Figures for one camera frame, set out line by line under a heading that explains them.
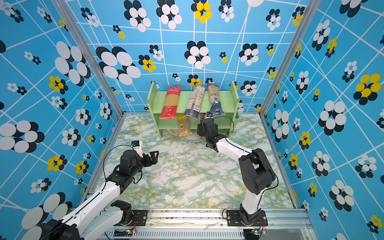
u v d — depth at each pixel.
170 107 0.81
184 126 0.91
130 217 0.72
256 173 0.47
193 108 0.82
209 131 0.70
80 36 0.79
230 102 0.89
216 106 0.82
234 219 0.72
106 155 0.97
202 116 0.82
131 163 0.64
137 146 0.73
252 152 0.51
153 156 0.77
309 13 0.69
